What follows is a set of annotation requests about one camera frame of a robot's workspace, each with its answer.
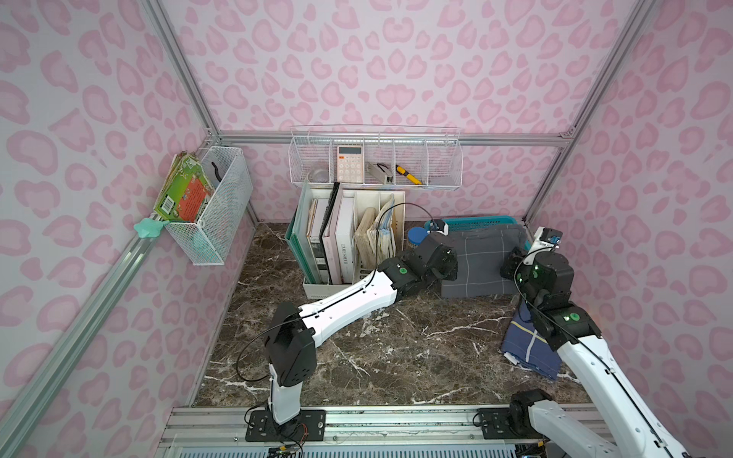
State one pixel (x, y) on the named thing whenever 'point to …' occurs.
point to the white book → (343, 224)
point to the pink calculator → (349, 164)
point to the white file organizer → (356, 230)
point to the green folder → (302, 234)
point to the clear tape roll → (319, 176)
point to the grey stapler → (380, 171)
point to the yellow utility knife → (408, 175)
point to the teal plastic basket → (476, 221)
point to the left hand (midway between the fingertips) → (454, 252)
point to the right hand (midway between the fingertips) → (513, 246)
